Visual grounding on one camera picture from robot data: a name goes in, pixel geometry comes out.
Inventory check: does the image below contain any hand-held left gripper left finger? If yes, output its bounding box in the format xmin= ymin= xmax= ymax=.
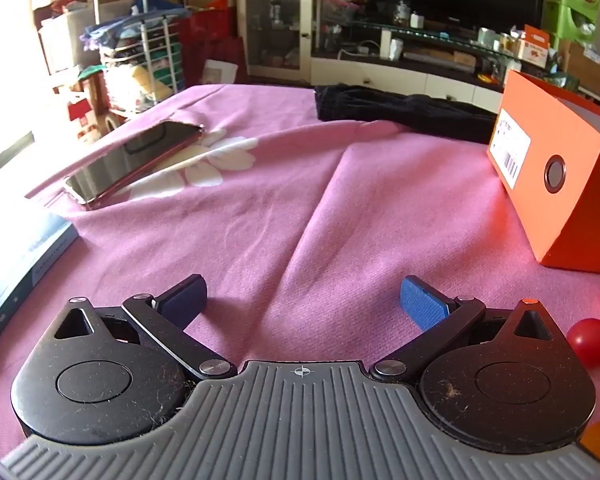
xmin=52 ymin=274 xmax=238 ymax=381

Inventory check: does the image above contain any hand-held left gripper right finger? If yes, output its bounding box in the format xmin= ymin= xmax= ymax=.
xmin=370 ymin=276 xmax=568 ymax=383

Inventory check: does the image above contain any red round fruit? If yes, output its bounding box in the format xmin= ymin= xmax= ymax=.
xmin=566 ymin=318 xmax=600 ymax=367

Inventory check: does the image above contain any orange cardboard box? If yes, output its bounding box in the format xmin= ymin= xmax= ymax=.
xmin=486 ymin=70 xmax=600 ymax=275

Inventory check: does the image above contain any black smartphone red case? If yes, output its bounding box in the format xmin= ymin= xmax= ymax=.
xmin=62 ymin=120 xmax=203 ymax=211

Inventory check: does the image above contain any pink flower-print blanket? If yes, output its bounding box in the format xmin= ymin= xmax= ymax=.
xmin=0 ymin=82 xmax=600 ymax=461

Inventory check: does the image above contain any blue white book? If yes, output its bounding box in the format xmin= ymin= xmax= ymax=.
xmin=0 ymin=205 xmax=80 ymax=356

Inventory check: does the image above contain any black cloth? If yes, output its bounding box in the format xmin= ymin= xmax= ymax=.
xmin=314 ymin=85 xmax=498 ymax=145

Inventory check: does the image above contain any white television stand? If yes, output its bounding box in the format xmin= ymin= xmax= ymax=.
xmin=310 ymin=20 xmax=511 ymax=113

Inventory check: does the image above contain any white paper bag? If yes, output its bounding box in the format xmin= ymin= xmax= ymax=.
xmin=200 ymin=59 xmax=238 ymax=86

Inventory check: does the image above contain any red gift bag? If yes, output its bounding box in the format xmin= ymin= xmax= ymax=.
xmin=177 ymin=7 xmax=246 ymax=86

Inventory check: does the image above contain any orange white carton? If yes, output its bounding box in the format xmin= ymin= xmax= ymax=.
xmin=520 ymin=25 xmax=551 ymax=68

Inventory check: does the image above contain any white glass-door cabinet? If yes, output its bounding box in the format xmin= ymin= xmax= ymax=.
xmin=236 ymin=0 xmax=326 ymax=86

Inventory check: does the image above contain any brown cardboard box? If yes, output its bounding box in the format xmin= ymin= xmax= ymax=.
xmin=562 ymin=40 xmax=600 ymax=93

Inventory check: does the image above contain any clear plastic storage box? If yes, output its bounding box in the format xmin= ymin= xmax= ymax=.
xmin=37 ymin=0 xmax=136 ymax=76

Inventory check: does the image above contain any green plastic rack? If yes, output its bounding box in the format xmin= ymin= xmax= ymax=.
xmin=542 ymin=0 xmax=600 ymax=46

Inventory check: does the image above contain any wire shopping trolley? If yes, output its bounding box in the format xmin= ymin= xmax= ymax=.
xmin=80 ymin=0 xmax=188 ymax=111

